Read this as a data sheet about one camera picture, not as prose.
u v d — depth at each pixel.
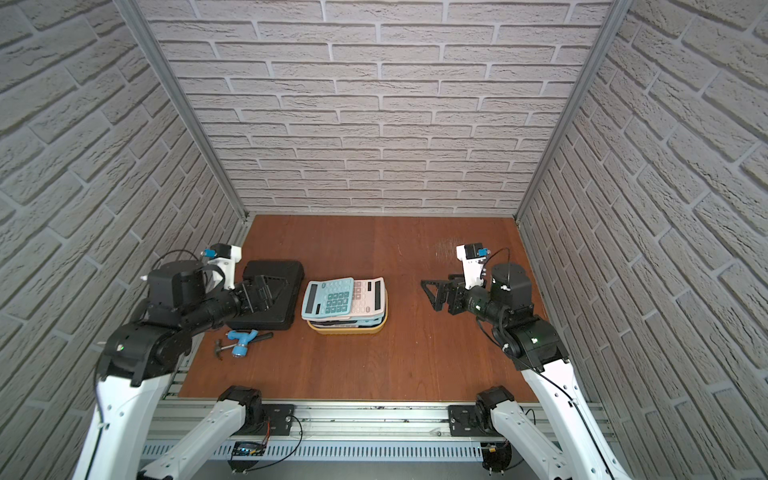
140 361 0.38
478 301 0.55
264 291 0.54
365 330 0.87
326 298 0.83
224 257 0.54
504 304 0.48
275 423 0.73
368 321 0.85
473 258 0.57
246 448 0.72
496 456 0.68
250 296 0.53
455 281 0.57
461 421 0.74
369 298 0.84
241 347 0.83
